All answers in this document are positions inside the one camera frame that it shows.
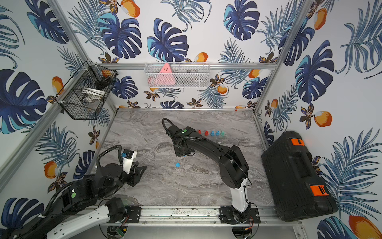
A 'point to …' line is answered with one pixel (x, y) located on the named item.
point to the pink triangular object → (165, 76)
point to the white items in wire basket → (90, 95)
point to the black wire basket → (95, 77)
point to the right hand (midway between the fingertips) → (183, 151)
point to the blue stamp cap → (177, 165)
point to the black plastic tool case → (298, 193)
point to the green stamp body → (223, 133)
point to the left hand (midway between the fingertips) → (142, 164)
